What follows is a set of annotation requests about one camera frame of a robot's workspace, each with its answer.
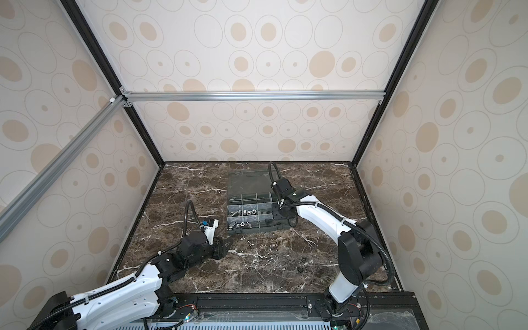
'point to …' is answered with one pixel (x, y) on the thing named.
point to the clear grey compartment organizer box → (249, 203)
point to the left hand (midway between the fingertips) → (234, 241)
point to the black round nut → (300, 269)
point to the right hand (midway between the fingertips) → (287, 212)
